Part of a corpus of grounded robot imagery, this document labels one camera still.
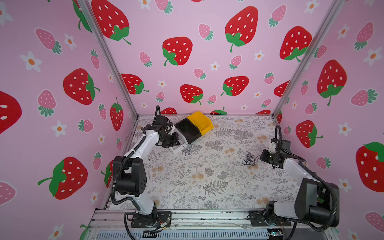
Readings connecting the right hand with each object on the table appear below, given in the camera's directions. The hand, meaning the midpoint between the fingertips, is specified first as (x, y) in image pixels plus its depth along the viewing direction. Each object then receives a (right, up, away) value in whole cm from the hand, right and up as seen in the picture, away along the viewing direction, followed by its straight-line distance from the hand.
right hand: (262, 154), depth 91 cm
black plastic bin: (-46, +15, +19) cm, 52 cm away
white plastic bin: (-50, +6, +7) cm, 51 cm away
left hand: (-51, +8, -2) cm, 51 cm away
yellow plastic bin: (-35, +20, +20) cm, 44 cm away
